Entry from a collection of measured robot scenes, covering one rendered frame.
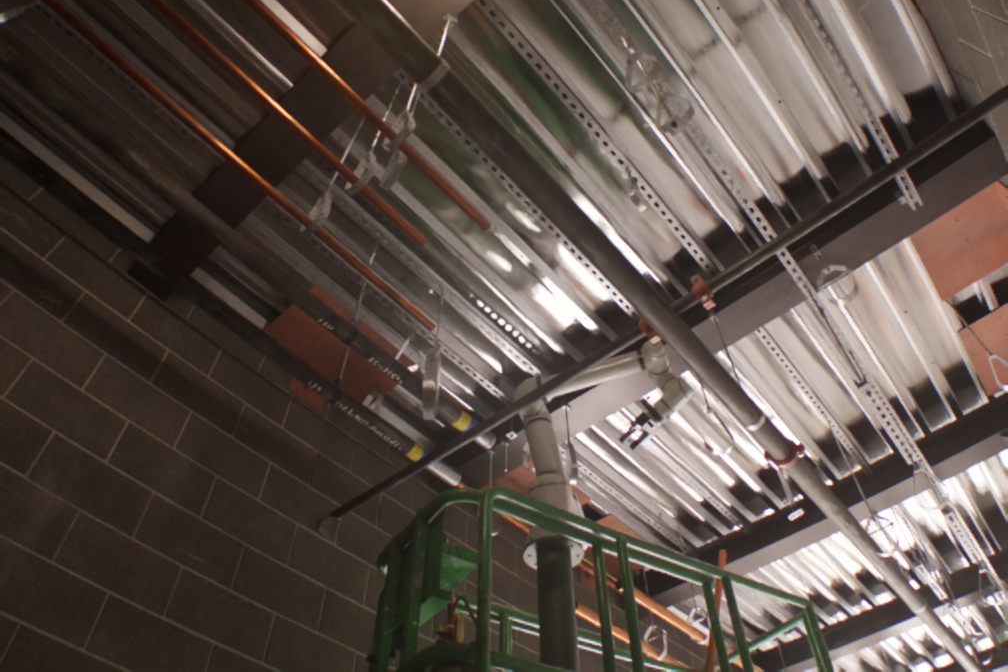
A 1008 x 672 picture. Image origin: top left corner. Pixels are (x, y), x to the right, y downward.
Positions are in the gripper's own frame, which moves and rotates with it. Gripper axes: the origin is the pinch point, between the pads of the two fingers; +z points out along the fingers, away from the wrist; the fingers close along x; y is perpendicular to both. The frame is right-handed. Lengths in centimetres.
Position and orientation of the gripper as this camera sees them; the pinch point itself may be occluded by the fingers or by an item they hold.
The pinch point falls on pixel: (629, 441)
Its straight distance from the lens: 283.4
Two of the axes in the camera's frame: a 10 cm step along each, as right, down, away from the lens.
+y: 4.7, 5.6, -6.8
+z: -7.0, 7.1, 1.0
